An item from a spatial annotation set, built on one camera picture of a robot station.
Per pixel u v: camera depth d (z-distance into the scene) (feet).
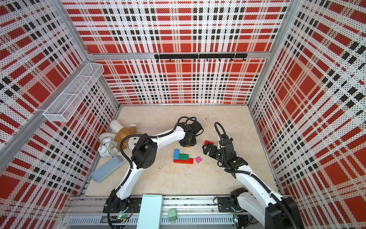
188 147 3.13
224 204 2.42
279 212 1.32
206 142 3.21
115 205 2.06
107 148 2.76
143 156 1.94
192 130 2.42
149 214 2.24
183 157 2.91
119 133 3.07
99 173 2.71
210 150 2.46
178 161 2.90
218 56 2.91
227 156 2.07
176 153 2.93
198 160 2.92
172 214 2.32
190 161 2.89
